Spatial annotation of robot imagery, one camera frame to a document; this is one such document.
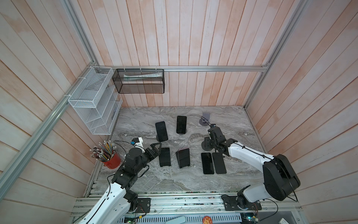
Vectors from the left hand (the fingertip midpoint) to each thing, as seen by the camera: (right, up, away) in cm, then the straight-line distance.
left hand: (158, 148), depth 78 cm
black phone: (+31, -12, +11) cm, 35 cm away
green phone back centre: (+14, +13, +19) cm, 27 cm away
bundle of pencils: (-33, -3, +4) cm, 33 cm away
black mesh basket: (-17, +46, +24) cm, 55 cm away
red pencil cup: (-26, -9, +2) cm, 28 cm away
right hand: (+32, +3, +15) cm, 35 cm away
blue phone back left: (0, +7, +17) cm, 19 cm away
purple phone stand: (+32, +15, +29) cm, 46 cm away
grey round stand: (+29, +1, +4) cm, 29 cm away
